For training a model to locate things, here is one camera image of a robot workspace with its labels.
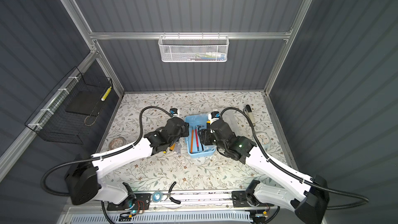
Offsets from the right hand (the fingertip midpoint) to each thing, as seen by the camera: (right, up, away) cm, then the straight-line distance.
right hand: (203, 133), depth 74 cm
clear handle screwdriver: (-15, -11, +17) cm, 25 cm away
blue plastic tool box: (-5, -12, +17) cm, 21 cm away
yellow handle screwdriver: (-13, -4, -10) cm, 17 cm away
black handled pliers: (-17, -31, +1) cm, 35 cm away
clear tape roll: (-53, -9, +20) cm, 58 cm away
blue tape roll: (-23, -31, +2) cm, 39 cm away
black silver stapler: (+32, +8, +31) cm, 45 cm away
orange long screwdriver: (-7, -8, +21) cm, 23 cm away
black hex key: (-3, 0, +25) cm, 25 cm away
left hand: (-8, +3, +8) cm, 12 cm away
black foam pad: (-59, +15, +3) cm, 61 cm away
